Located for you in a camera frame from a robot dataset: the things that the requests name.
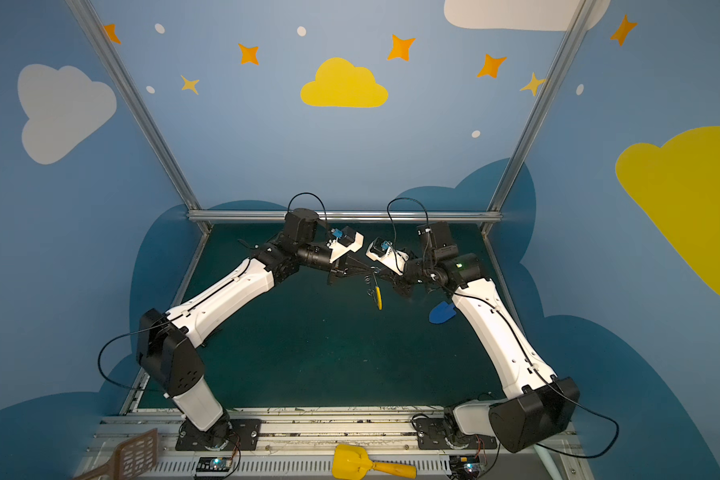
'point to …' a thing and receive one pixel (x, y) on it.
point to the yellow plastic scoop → (352, 462)
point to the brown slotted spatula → (130, 459)
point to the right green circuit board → (464, 467)
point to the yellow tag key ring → (379, 297)
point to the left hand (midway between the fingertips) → (372, 267)
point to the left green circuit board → (213, 464)
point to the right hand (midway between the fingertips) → (385, 267)
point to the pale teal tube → (548, 461)
